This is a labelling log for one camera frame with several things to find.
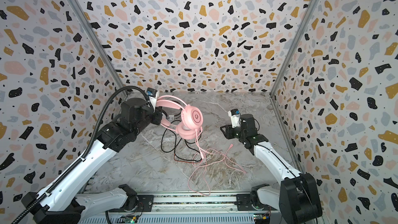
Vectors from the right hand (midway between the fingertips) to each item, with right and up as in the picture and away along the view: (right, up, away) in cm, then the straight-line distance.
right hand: (221, 124), depth 83 cm
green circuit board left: (-43, -42, -12) cm, 62 cm away
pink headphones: (-14, +3, -23) cm, 27 cm away
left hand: (-29, +11, -15) cm, 34 cm away
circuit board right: (+18, -42, -12) cm, 47 cm away
